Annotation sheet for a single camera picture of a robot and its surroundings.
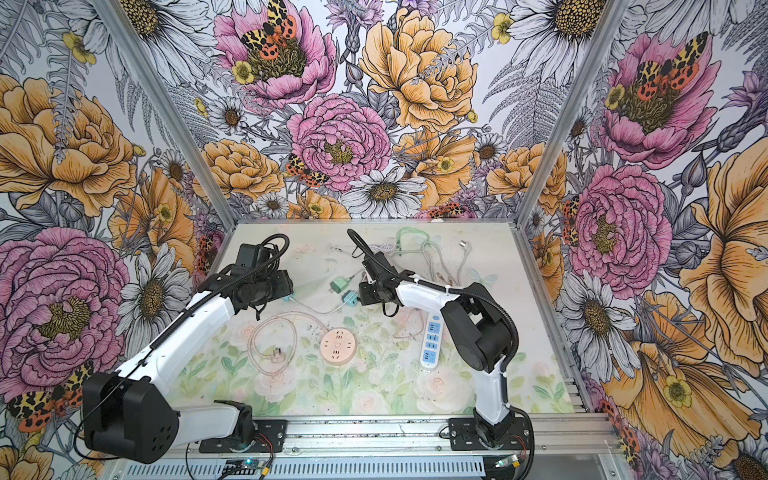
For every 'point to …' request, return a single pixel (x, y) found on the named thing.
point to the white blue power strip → (430, 350)
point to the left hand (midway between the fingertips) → (282, 294)
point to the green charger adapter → (339, 284)
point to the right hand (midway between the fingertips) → (368, 300)
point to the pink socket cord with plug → (277, 355)
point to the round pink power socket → (338, 346)
